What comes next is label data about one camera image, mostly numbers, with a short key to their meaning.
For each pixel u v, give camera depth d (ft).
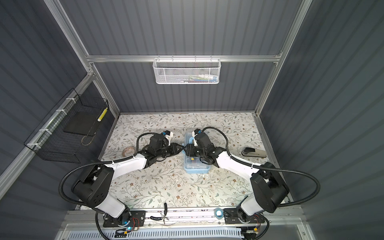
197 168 2.75
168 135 2.71
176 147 2.62
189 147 2.47
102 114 2.67
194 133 2.59
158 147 2.37
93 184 1.48
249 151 3.10
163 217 2.43
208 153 2.13
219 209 2.50
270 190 1.44
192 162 2.98
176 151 2.68
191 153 2.43
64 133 2.38
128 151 3.24
